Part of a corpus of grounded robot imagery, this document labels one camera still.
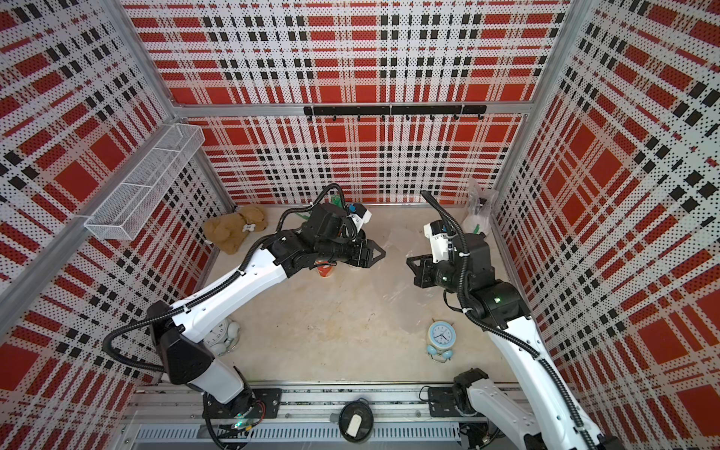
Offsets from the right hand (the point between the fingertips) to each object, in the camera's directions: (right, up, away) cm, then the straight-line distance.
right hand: (411, 263), depth 68 cm
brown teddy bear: (-63, +8, +33) cm, 71 cm away
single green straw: (+23, +9, +18) cm, 30 cm away
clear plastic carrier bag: (+26, +17, +23) cm, 39 cm away
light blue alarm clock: (+11, -24, +14) cm, 29 cm away
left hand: (-8, +2, +4) cm, 9 cm away
